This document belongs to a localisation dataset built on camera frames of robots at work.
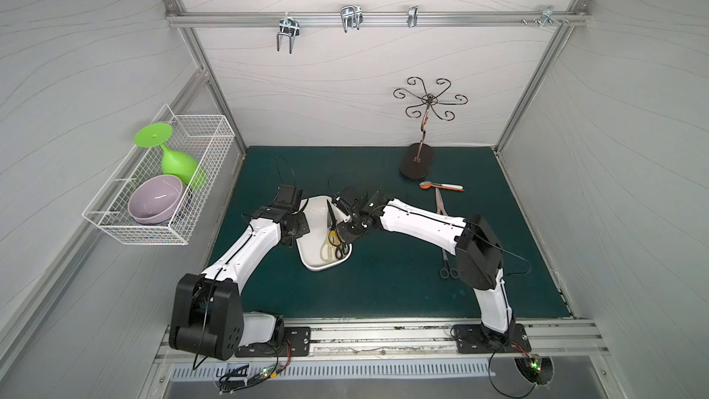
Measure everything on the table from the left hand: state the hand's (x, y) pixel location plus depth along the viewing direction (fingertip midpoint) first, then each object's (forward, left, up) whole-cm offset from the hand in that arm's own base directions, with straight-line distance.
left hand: (299, 229), depth 87 cm
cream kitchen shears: (-5, -9, -7) cm, 12 cm away
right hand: (0, -15, 0) cm, 15 cm away
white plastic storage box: (+5, -5, -4) cm, 9 cm away
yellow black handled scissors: (-2, -11, 0) cm, 12 cm away
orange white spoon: (+25, -45, -8) cm, 52 cm away
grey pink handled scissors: (+15, -49, -8) cm, 52 cm away
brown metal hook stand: (+37, -43, -6) cm, 57 cm away
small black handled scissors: (-5, -14, -4) cm, 16 cm away
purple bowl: (-8, +27, +27) cm, 39 cm away
